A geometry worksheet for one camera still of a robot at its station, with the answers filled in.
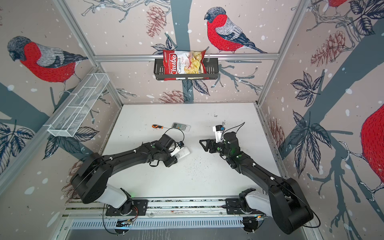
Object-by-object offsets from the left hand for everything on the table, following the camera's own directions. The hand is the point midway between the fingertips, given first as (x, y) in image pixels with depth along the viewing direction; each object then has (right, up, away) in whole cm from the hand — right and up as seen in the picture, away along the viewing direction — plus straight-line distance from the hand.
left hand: (173, 157), depth 87 cm
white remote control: (+6, +3, +1) cm, 7 cm away
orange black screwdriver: (-14, +17, +17) cm, 28 cm away
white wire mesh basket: (-50, +30, -10) cm, 59 cm away
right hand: (+17, +9, -4) cm, 19 cm away
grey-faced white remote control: (+4, +17, +17) cm, 24 cm away
